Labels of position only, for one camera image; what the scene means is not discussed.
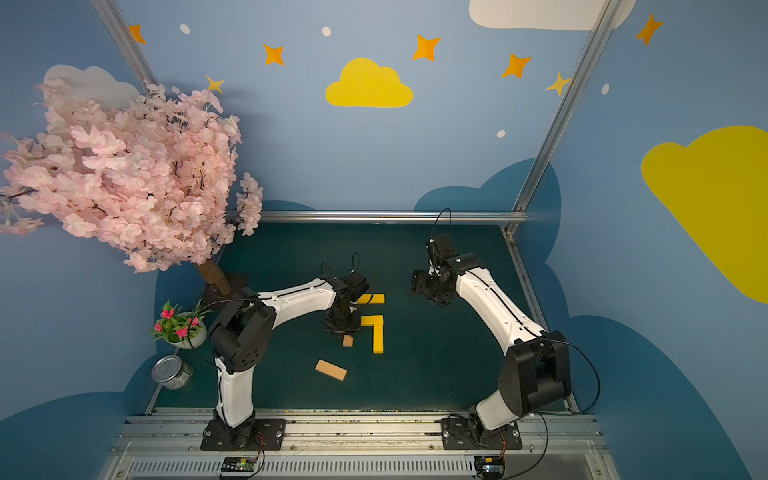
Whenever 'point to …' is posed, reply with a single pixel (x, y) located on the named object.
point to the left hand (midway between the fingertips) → (354, 331)
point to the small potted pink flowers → (186, 330)
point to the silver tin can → (172, 371)
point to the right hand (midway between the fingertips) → (424, 288)
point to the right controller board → (490, 467)
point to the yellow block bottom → (378, 339)
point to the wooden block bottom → (330, 369)
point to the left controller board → (238, 464)
